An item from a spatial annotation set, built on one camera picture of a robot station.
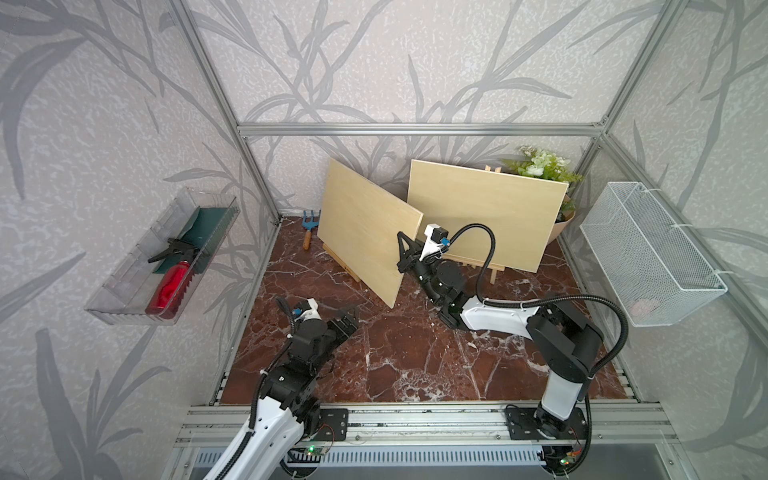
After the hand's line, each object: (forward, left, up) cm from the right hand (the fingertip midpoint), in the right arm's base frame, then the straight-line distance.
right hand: (398, 233), depth 77 cm
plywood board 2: (+10, -35, -2) cm, 37 cm away
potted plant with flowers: (+27, -45, +1) cm, 53 cm away
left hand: (-15, +13, -17) cm, 26 cm away
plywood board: (+10, +11, -7) cm, 17 cm away
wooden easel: (+8, +21, -23) cm, 32 cm away
